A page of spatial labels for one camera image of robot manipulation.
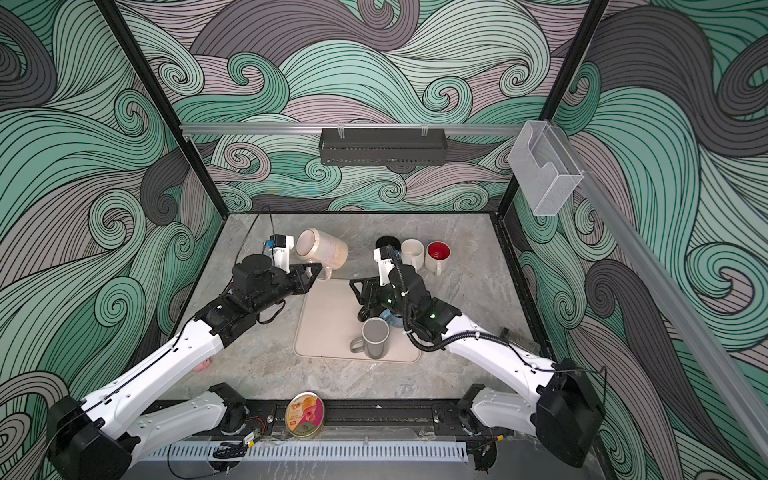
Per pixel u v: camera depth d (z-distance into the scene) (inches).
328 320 35.2
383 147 38.4
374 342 29.8
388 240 39.6
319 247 27.5
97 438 14.6
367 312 35.3
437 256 40.4
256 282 21.6
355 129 36.3
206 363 19.8
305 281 25.4
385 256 26.1
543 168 31.2
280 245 25.8
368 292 25.8
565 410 15.2
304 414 28.0
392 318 32.4
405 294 21.4
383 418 29.3
